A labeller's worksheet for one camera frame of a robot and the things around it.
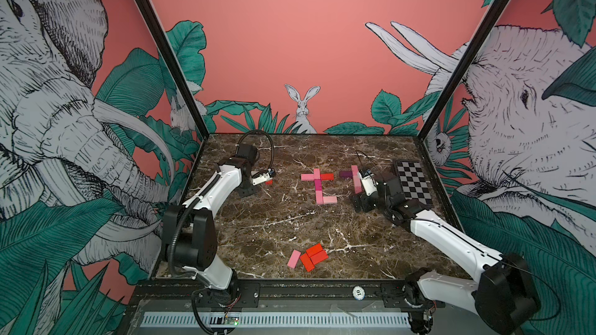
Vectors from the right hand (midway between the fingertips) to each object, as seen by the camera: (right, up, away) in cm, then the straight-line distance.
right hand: (359, 187), depth 85 cm
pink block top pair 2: (-19, +2, +19) cm, 27 cm away
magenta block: (-15, -1, +16) cm, 22 cm away
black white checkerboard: (+28, +1, +15) cm, 31 cm away
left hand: (-44, +2, +4) cm, 44 cm away
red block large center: (-16, -23, -4) cm, 29 cm away
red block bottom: (-20, -26, -5) cm, 33 cm away
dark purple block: (-2, +3, +22) cm, 22 cm away
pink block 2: (-25, -25, -4) cm, 35 cm away
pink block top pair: (-15, +4, +19) cm, 25 cm away
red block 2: (-10, +2, +19) cm, 22 cm away
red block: (-36, 0, +15) cm, 40 cm away
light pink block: (-10, -7, +11) cm, 16 cm away
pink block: (-15, -5, +10) cm, 19 cm away
